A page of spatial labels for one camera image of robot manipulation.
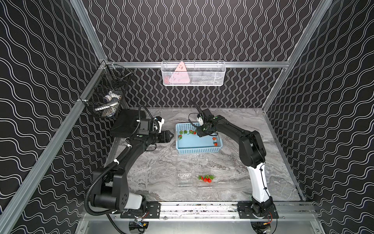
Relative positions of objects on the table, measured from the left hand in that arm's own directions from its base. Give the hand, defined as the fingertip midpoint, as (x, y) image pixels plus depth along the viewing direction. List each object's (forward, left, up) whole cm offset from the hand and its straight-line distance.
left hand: (168, 133), depth 86 cm
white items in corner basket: (+13, +35, +12) cm, 39 cm away
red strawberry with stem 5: (+11, -15, -14) cm, 23 cm away
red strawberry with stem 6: (+9, -30, -16) cm, 35 cm away
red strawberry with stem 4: (+12, -6, -14) cm, 20 cm away
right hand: (+11, -20, -12) cm, 26 cm away
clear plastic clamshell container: (-21, -27, -13) cm, 36 cm away
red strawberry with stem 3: (+8, -6, -15) cm, 18 cm away
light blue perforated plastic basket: (+5, -11, -16) cm, 20 cm away
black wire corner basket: (+35, +44, +12) cm, 57 cm away
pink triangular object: (+30, -4, +19) cm, 36 cm away
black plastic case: (+12, +33, -10) cm, 36 cm away
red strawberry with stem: (-20, -20, -14) cm, 32 cm away
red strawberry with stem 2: (-20, -23, -15) cm, 34 cm away
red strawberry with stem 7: (+4, -30, -15) cm, 34 cm away
